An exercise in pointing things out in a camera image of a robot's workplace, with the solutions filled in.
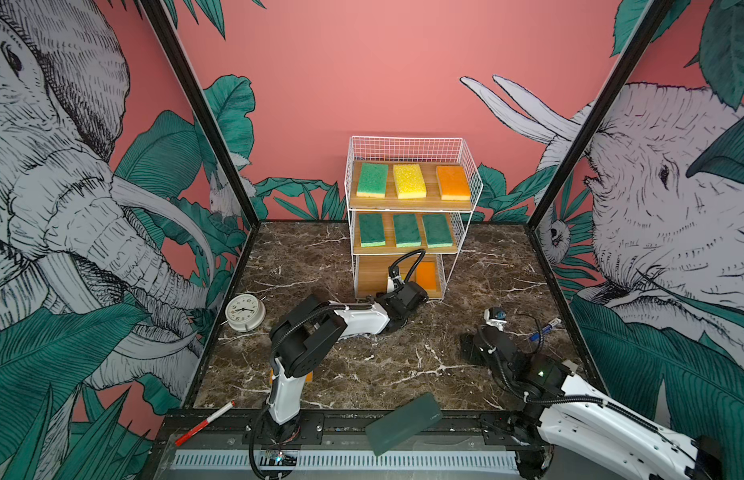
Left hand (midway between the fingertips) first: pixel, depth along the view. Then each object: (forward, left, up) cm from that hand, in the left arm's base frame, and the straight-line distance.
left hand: (403, 289), depth 94 cm
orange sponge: (+7, -9, -3) cm, 12 cm away
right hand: (-19, -16, +5) cm, 25 cm away
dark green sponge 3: (+6, -9, +21) cm, 23 cm away
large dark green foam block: (-37, +3, -4) cm, 37 cm away
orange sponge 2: (-24, +28, -5) cm, 38 cm away
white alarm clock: (-6, +50, -2) cm, 50 cm away
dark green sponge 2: (+8, 0, +20) cm, 21 cm away
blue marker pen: (-15, -40, -5) cm, 43 cm away
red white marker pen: (-35, +54, -4) cm, 65 cm away
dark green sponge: (+7, +10, +20) cm, 24 cm away
